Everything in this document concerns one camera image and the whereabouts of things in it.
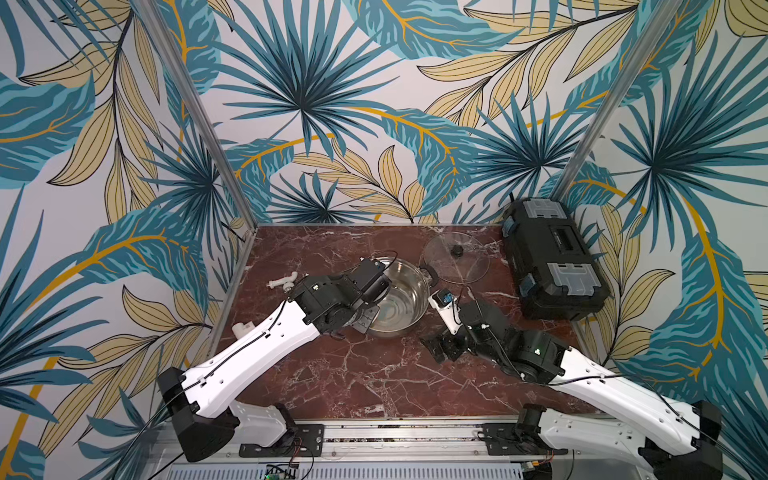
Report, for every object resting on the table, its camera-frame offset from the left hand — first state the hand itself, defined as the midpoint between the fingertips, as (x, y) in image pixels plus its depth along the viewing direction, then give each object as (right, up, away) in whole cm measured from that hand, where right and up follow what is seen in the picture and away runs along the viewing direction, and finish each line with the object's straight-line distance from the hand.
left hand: (356, 312), depth 70 cm
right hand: (+19, -3, +1) cm, 19 cm away
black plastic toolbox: (+56, +8, +14) cm, 58 cm away
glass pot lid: (+33, +13, +39) cm, 53 cm away
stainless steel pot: (+13, -3, +28) cm, 31 cm away
